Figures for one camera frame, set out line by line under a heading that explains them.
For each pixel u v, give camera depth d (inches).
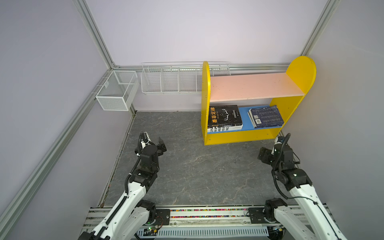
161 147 29.0
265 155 27.3
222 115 35.0
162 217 29.1
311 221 17.7
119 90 40.2
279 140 26.4
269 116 36.5
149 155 22.1
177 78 39.1
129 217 22.4
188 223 28.6
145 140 24.9
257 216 29.0
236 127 34.9
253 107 38.0
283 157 21.8
